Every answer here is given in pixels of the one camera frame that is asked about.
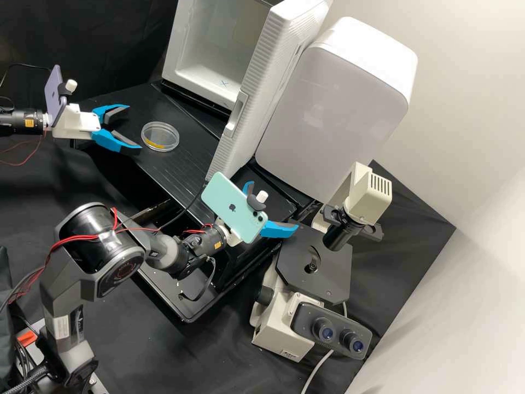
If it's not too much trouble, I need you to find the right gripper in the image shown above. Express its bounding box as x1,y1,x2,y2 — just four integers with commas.
223,178,300,247

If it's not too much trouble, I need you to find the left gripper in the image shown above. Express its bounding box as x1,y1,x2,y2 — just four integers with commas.
52,103,143,156

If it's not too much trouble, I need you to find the petri dish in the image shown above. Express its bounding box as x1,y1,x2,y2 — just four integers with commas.
141,121,181,153

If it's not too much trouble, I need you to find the white incubator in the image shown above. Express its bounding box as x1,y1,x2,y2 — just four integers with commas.
162,0,279,112

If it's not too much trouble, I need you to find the incubator door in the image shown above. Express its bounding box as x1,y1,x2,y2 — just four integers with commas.
205,0,335,186

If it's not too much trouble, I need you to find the black platform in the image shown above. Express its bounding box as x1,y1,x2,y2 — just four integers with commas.
72,82,317,221
150,78,237,140

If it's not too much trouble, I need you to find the black tray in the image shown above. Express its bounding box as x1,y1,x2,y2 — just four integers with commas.
130,196,288,324

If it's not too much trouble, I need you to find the cream microscope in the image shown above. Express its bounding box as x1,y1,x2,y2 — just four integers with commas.
250,161,394,362

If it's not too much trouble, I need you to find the white box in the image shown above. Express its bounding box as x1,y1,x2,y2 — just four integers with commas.
254,16,418,202

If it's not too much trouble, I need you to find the right wrist camera phone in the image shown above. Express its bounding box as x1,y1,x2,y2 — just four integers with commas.
200,171,270,244

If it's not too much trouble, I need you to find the wrist camera phone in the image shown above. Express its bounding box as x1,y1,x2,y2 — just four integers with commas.
44,65,79,125
200,171,270,244

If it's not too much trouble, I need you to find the left wrist camera phone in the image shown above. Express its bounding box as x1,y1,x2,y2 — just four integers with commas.
44,65,79,125

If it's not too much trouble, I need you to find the black cable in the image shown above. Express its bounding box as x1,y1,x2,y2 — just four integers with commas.
159,185,208,230
0,62,53,89

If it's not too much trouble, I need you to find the grey cable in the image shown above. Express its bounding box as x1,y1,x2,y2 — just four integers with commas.
301,347,334,394

